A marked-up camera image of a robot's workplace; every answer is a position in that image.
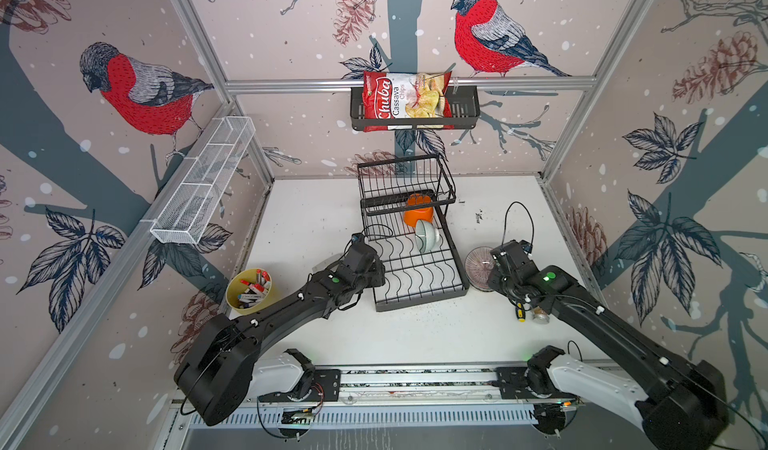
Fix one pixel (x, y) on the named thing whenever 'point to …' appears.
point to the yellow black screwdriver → (520, 312)
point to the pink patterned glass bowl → (478, 264)
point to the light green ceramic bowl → (427, 235)
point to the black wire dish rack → (401, 200)
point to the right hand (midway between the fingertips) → (489, 283)
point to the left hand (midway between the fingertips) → (378, 270)
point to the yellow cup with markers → (250, 290)
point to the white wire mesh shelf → (196, 194)
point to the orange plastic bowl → (411, 217)
